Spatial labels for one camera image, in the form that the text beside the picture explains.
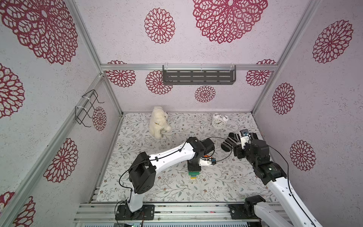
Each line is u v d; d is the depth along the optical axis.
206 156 0.68
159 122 0.93
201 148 0.57
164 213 0.75
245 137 0.64
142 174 0.46
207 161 0.71
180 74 0.93
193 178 0.85
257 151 0.56
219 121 1.04
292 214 0.42
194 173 0.81
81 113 0.73
